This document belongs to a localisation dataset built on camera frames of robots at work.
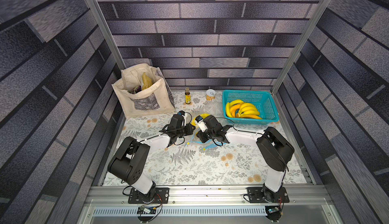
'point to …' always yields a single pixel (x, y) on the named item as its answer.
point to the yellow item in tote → (147, 81)
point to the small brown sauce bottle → (187, 96)
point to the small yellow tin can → (210, 94)
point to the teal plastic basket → (262, 100)
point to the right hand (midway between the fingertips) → (196, 134)
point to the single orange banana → (233, 109)
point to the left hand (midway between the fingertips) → (194, 126)
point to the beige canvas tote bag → (132, 101)
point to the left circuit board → (145, 210)
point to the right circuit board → (273, 210)
